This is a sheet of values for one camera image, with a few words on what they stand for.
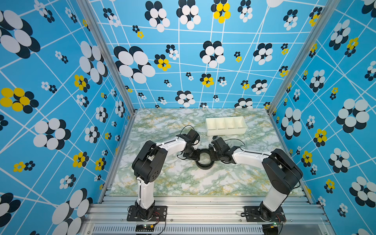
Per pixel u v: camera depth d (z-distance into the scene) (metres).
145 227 0.72
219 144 0.74
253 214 0.72
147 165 0.51
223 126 1.08
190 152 0.81
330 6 0.68
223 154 0.71
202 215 0.74
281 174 0.47
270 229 0.71
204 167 0.89
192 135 0.78
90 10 0.70
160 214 0.73
